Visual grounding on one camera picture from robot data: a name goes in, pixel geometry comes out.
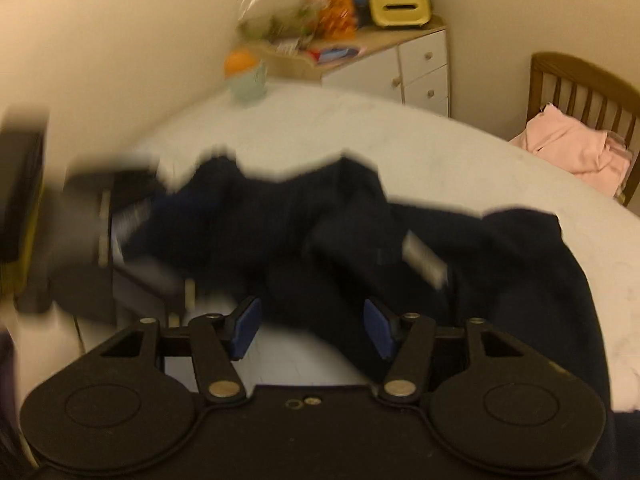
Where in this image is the clear plastic bag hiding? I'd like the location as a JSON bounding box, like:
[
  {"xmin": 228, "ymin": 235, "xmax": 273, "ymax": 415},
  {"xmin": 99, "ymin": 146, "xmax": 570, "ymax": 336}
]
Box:
[{"xmin": 236, "ymin": 0, "xmax": 321, "ymax": 45}]

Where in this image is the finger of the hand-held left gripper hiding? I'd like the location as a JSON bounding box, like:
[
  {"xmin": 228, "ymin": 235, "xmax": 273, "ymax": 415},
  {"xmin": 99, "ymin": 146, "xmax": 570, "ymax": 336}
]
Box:
[
  {"xmin": 65, "ymin": 152, "xmax": 201, "ymax": 221},
  {"xmin": 112, "ymin": 252, "xmax": 198, "ymax": 306}
]

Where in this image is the orange snack bag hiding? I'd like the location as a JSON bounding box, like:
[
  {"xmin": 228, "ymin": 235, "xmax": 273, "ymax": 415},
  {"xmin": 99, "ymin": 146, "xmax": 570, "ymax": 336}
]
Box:
[{"xmin": 306, "ymin": 0, "xmax": 360, "ymax": 37}]

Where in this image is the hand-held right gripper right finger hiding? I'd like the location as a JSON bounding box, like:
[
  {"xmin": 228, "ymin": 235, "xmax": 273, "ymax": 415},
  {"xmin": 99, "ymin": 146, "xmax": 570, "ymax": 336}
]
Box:
[{"xmin": 364, "ymin": 297, "xmax": 543, "ymax": 403}]

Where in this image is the yellow slotted box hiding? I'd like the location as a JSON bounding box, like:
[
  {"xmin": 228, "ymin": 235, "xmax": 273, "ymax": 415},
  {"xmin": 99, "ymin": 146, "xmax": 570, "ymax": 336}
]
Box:
[{"xmin": 369, "ymin": 0, "xmax": 435, "ymax": 29}]

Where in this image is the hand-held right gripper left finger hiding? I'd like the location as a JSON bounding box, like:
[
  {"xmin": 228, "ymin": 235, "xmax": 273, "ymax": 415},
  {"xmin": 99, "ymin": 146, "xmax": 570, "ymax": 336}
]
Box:
[{"xmin": 100, "ymin": 296, "xmax": 263, "ymax": 403}]

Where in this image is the orange fruit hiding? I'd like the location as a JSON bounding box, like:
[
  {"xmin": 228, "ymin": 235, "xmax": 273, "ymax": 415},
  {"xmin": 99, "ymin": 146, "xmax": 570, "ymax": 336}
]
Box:
[{"xmin": 223, "ymin": 48, "xmax": 261, "ymax": 79}]

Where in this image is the white drawer cabinet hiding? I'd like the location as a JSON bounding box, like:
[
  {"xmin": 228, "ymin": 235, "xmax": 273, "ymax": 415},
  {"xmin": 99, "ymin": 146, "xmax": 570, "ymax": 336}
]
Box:
[{"xmin": 240, "ymin": 14, "xmax": 451, "ymax": 120}]

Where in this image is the pink garment with striped trim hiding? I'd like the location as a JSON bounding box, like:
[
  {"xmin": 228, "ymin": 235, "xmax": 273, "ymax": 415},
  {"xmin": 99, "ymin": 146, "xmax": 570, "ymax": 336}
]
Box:
[{"xmin": 509, "ymin": 103, "xmax": 632, "ymax": 199}]

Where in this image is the red blue packet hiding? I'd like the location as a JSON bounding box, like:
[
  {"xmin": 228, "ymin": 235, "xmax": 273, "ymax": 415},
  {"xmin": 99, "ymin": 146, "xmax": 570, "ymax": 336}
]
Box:
[{"xmin": 306, "ymin": 44, "xmax": 362, "ymax": 65}]

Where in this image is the navy polo shirt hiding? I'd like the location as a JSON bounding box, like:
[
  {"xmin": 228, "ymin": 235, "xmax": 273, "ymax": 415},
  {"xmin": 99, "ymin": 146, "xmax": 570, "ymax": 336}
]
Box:
[{"xmin": 120, "ymin": 155, "xmax": 613, "ymax": 413}]

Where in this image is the wooden chair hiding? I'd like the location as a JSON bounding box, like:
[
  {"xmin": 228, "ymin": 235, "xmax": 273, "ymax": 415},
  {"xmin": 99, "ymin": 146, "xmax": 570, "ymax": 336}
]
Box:
[{"xmin": 527, "ymin": 51, "xmax": 640, "ymax": 207}]

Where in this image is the pale green cup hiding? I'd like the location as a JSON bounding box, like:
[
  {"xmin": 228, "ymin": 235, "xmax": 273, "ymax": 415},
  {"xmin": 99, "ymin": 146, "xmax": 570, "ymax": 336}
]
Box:
[{"xmin": 228, "ymin": 60, "xmax": 269, "ymax": 105}]

